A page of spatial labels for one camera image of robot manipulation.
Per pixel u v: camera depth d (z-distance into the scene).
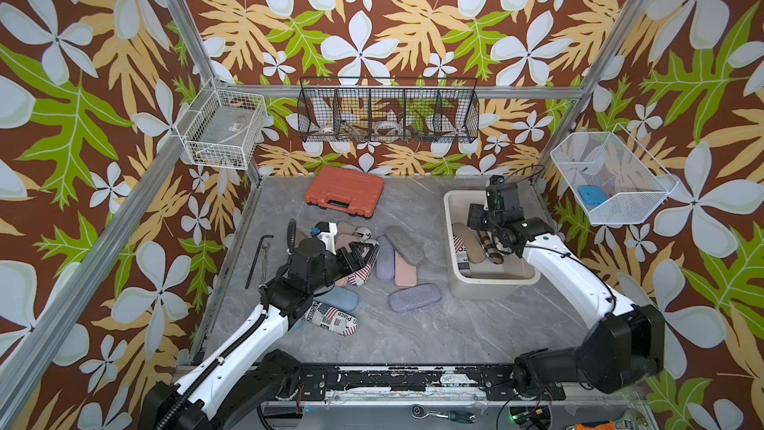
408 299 0.85
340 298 0.87
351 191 1.09
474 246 0.93
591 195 0.81
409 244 0.94
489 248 0.93
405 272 0.91
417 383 0.75
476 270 0.93
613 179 0.82
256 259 0.98
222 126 0.86
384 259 0.93
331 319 0.82
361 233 0.99
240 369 0.46
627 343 0.41
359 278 0.90
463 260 0.92
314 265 0.59
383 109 0.96
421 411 0.71
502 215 0.63
